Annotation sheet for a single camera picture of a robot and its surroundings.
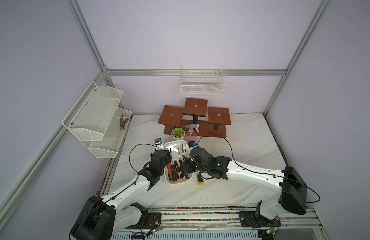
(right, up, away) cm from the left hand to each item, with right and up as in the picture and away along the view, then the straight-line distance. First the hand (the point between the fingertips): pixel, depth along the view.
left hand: (163, 150), depth 86 cm
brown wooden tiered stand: (+31, +17, +10) cm, 36 cm away
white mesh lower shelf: (-33, +1, +2) cm, 33 cm away
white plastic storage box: (+7, -13, -2) cm, 15 cm away
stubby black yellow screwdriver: (+22, -18, -2) cm, 28 cm away
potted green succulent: (+8, +9, +12) cm, 17 cm away
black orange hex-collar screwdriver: (+8, -10, +1) cm, 13 cm away
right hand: (+13, -7, -8) cm, 16 cm away
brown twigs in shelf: (-29, +17, +12) cm, 36 cm away
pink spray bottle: (+16, +9, +12) cm, 22 cm away
